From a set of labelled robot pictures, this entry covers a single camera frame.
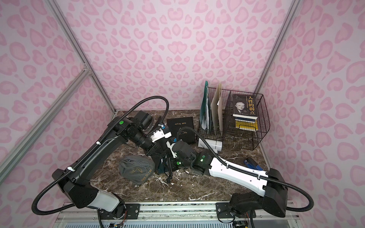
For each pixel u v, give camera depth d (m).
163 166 0.72
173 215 0.72
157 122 0.61
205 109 0.90
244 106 0.93
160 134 0.62
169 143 0.66
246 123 1.00
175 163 0.62
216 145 0.92
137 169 0.82
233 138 1.04
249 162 0.86
